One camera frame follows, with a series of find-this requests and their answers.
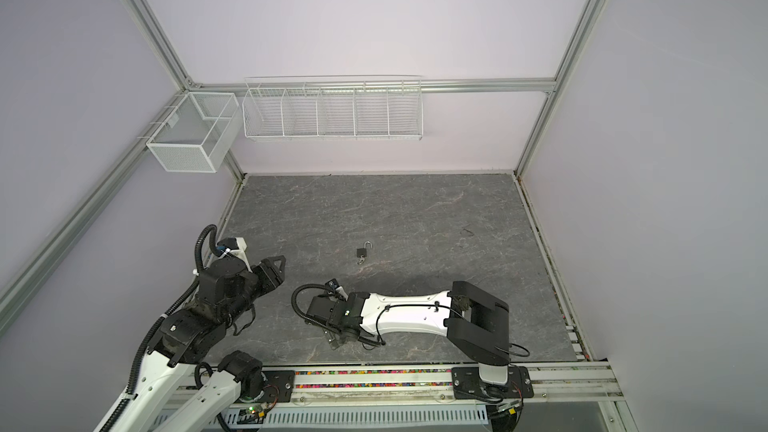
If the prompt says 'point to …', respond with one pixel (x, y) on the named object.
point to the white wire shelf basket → (334, 108)
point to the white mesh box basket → (197, 133)
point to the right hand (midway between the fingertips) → (347, 325)
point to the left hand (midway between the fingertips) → (278, 267)
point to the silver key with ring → (361, 260)
